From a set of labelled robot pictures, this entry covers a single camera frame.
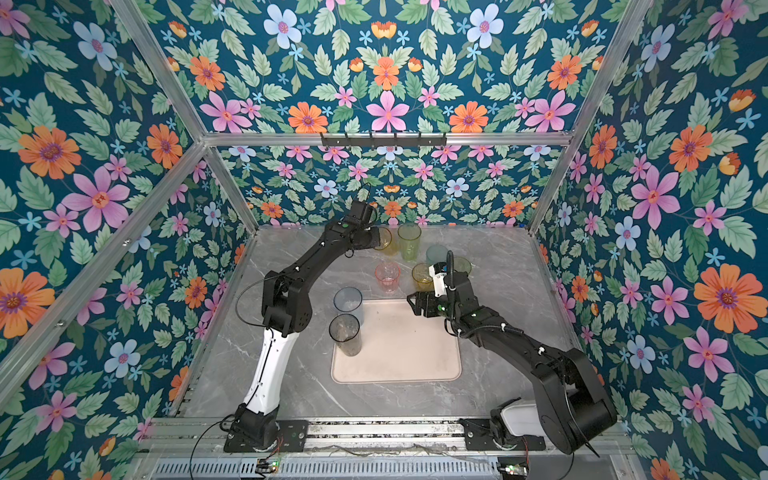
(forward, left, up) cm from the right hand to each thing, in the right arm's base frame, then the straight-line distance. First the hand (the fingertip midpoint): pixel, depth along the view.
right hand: (419, 295), depth 86 cm
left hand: (+24, +12, +3) cm, 27 cm away
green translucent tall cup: (+22, +3, +2) cm, 22 cm away
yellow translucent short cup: (+12, -2, -10) cm, 16 cm away
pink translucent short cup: (+15, +10, -11) cm, 21 cm away
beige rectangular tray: (-10, +6, -14) cm, 18 cm away
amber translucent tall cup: (+20, +10, +1) cm, 22 cm away
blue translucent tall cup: (+1, +22, -5) cm, 22 cm away
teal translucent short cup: (+18, -7, -2) cm, 19 cm away
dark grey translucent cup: (-8, +22, -6) cm, 24 cm away
